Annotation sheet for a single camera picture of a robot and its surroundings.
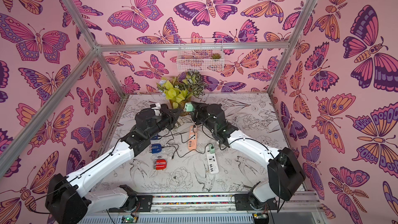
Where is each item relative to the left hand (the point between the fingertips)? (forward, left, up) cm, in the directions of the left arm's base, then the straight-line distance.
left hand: (184, 107), depth 72 cm
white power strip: (-15, -14, -28) cm, 35 cm away
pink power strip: (-5, -2, -28) cm, 29 cm away
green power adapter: (+1, -2, -1) cm, 3 cm away
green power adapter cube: (-9, -13, -23) cm, 29 cm away
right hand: (+4, -2, 0) cm, 5 cm away
